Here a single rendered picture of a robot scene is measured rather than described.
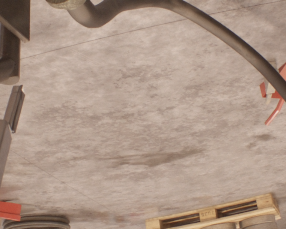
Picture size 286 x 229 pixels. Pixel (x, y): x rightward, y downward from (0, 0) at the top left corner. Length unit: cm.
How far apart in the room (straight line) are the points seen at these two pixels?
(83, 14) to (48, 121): 147
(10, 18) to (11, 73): 6
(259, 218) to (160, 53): 303
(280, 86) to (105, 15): 48
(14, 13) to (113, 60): 110
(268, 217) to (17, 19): 407
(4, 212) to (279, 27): 234
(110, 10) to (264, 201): 365
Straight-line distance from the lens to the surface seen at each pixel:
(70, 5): 54
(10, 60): 49
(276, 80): 99
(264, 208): 419
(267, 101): 198
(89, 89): 177
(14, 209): 328
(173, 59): 163
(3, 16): 49
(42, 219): 382
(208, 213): 427
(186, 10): 94
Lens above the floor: 78
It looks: 23 degrees down
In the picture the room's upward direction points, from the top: 173 degrees clockwise
